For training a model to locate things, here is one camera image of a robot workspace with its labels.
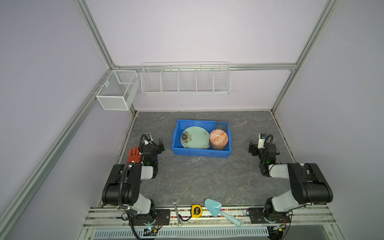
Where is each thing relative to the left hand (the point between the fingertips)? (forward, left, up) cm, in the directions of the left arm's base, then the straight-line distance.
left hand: (153, 141), depth 92 cm
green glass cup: (+10, -45, +1) cm, 46 cm away
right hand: (-4, -67, -2) cm, 67 cm away
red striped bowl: (-7, -40, -1) cm, 41 cm away
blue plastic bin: (-4, -16, -5) cm, 17 cm away
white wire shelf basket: (+33, -24, +23) cm, 47 cm away
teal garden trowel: (-38, -34, -9) cm, 52 cm away
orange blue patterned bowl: (0, -42, 0) cm, 42 cm away
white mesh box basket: (+33, +24, +15) cm, 44 cm away
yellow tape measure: (-39, -25, -6) cm, 47 cm away
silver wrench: (-44, -17, -8) cm, 47 cm away
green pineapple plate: (+4, -27, -4) cm, 28 cm away
